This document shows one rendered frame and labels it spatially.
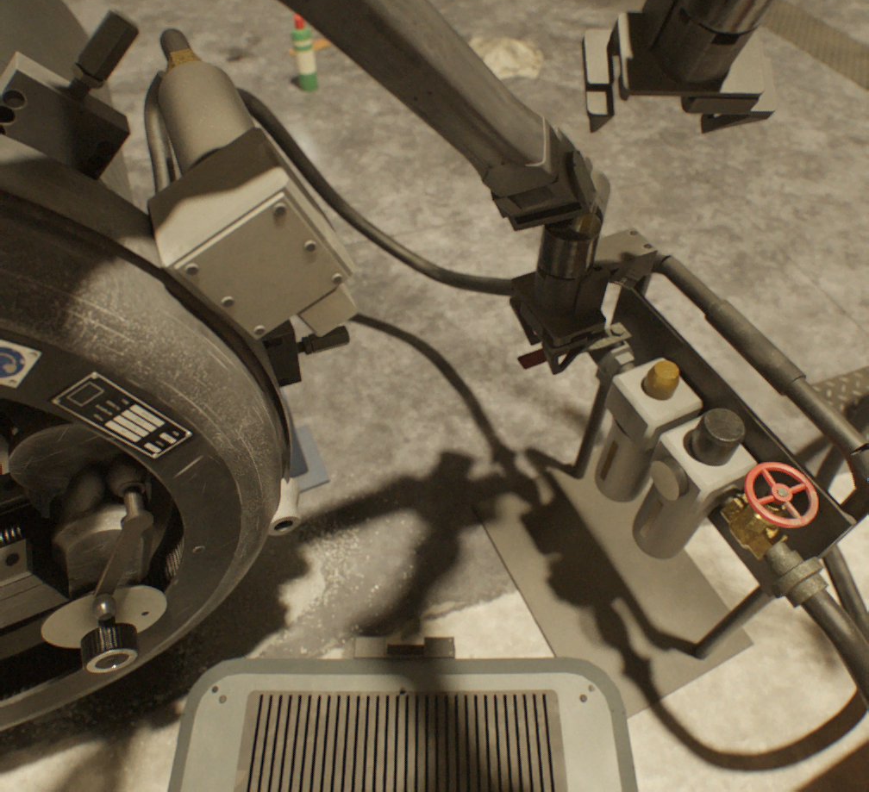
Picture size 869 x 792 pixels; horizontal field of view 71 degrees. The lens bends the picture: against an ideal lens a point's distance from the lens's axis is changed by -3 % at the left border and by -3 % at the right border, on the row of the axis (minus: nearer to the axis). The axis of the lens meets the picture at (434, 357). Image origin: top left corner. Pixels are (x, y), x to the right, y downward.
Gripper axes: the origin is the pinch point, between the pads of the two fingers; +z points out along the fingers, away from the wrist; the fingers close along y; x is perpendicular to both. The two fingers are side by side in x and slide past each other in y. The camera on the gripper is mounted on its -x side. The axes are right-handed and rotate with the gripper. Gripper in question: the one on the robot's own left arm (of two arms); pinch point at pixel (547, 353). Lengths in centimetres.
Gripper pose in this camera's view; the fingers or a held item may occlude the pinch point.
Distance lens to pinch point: 77.7
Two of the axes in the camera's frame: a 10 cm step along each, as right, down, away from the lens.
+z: 0.1, 6.5, 7.6
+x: -9.1, 3.2, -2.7
